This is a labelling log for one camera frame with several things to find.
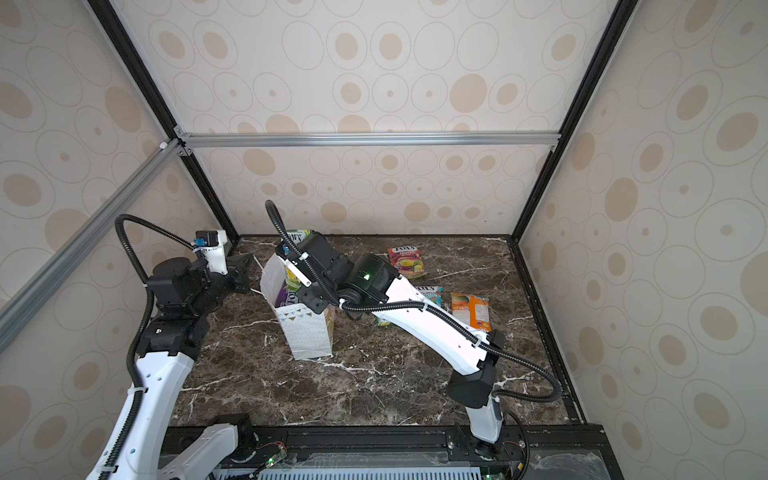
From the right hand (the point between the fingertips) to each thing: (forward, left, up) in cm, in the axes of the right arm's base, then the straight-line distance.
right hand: (310, 283), depth 66 cm
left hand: (+7, +13, +3) cm, 15 cm away
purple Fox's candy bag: (+9, +14, -18) cm, 24 cm away
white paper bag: (-2, +4, -17) cm, 18 cm away
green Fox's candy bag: (+2, +5, -1) cm, 5 cm away
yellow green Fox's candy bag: (+7, -14, -31) cm, 35 cm away
